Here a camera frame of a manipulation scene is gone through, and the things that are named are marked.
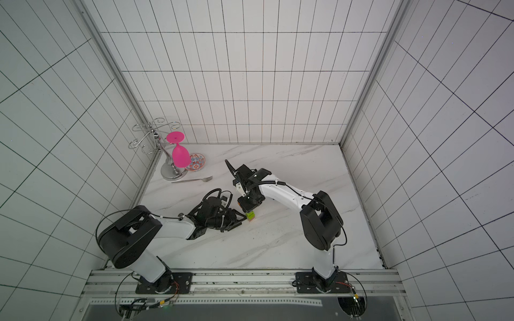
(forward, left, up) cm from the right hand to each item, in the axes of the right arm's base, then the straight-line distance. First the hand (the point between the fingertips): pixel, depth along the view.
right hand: (247, 202), depth 87 cm
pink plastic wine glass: (+17, +33, +11) cm, 38 cm away
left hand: (-7, +2, -5) cm, 9 cm away
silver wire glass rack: (+20, +41, +20) cm, 50 cm away
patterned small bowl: (+26, +32, -5) cm, 41 cm away
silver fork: (+16, +25, -7) cm, 30 cm away
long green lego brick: (-6, -2, -1) cm, 6 cm away
